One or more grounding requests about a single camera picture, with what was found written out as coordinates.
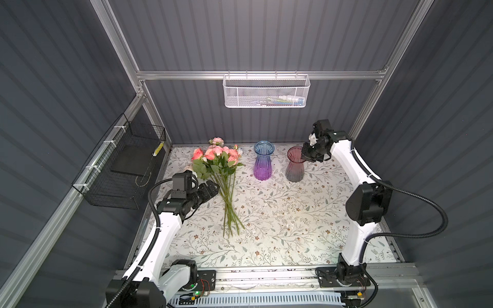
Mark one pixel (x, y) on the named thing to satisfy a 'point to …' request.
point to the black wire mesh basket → (116, 175)
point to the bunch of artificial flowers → (219, 162)
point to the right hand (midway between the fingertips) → (303, 157)
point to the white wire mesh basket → (265, 91)
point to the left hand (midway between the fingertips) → (213, 190)
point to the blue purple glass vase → (262, 165)
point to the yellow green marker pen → (158, 148)
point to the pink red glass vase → (295, 171)
